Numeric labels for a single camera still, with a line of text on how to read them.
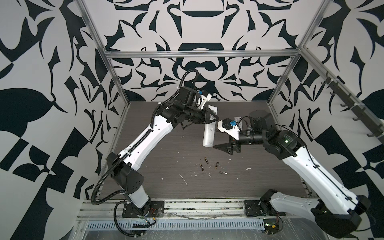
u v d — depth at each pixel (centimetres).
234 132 52
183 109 55
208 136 65
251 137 52
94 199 37
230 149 54
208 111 63
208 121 61
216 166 88
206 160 91
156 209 74
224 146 53
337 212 39
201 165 89
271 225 71
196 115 61
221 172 86
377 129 50
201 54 91
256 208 74
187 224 71
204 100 64
